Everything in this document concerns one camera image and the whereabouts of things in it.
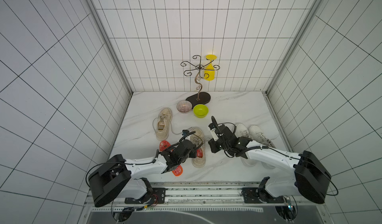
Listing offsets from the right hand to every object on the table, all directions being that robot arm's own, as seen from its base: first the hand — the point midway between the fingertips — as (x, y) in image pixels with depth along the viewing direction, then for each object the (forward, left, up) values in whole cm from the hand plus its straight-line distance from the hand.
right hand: (208, 139), depth 85 cm
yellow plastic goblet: (+43, 0, +14) cm, 46 cm away
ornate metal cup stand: (+37, +4, -5) cm, 37 cm away
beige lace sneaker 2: (+4, +7, -5) cm, 10 cm away
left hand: (-4, +9, -3) cm, 10 cm away
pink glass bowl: (+27, +18, -4) cm, 33 cm away
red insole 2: (-7, +5, -5) cm, 10 cm away
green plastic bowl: (+25, +5, -6) cm, 26 cm away
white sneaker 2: (+3, -30, 0) cm, 30 cm away
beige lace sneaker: (+11, +29, +1) cm, 31 cm away
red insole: (-3, +28, -7) cm, 29 cm away
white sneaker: (+8, -21, -2) cm, 23 cm away
